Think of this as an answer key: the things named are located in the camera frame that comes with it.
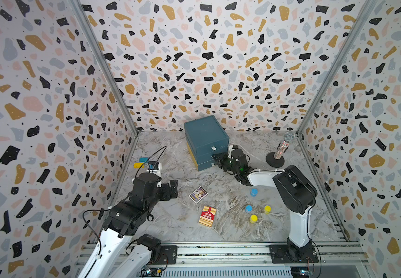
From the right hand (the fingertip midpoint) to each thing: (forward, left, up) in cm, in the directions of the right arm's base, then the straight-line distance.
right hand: (211, 155), depth 92 cm
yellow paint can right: (-24, -28, -12) cm, 39 cm away
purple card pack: (-17, +6, -12) cm, 21 cm away
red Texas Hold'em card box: (-28, +1, -12) cm, 30 cm away
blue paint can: (-14, -23, -13) cm, 30 cm away
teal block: (+6, +42, -12) cm, 44 cm away
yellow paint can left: (-29, -21, -12) cm, 37 cm away
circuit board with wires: (-50, +25, -14) cm, 58 cm away
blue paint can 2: (-24, -19, -12) cm, 33 cm away
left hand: (-22, +16, +10) cm, 29 cm away
